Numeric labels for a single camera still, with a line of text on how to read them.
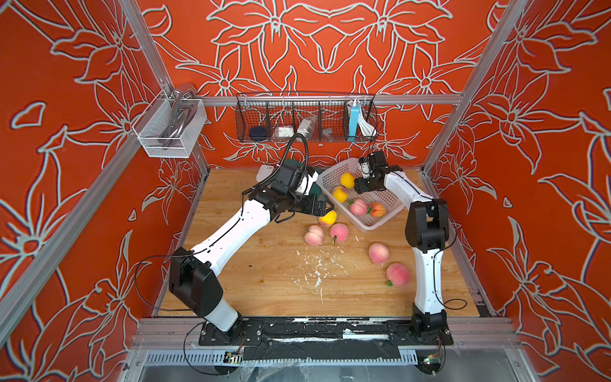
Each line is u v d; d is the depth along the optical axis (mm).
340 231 919
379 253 850
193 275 412
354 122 860
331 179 1091
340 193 1013
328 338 727
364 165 930
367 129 899
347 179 1068
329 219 949
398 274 792
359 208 971
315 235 893
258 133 996
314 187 697
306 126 924
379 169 781
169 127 826
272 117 1009
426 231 592
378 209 970
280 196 560
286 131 868
